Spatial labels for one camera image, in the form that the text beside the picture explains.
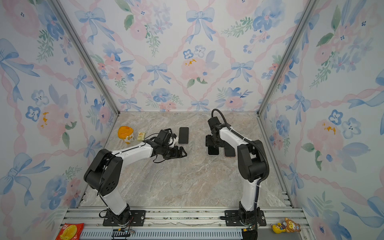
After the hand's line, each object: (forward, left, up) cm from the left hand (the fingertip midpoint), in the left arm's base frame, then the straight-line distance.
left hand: (182, 154), depth 90 cm
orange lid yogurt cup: (+13, +37, +3) cm, 39 cm away
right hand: (+9, -19, -2) cm, 21 cm away
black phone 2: (+3, -18, 0) cm, 19 cm away
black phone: (+19, +1, -7) cm, 21 cm away
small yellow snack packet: (+17, +30, -5) cm, 35 cm away
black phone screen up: (+6, -30, -6) cm, 31 cm away
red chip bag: (-38, +50, -5) cm, 63 cm away
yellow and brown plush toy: (-35, -51, -3) cm, 62 cm away
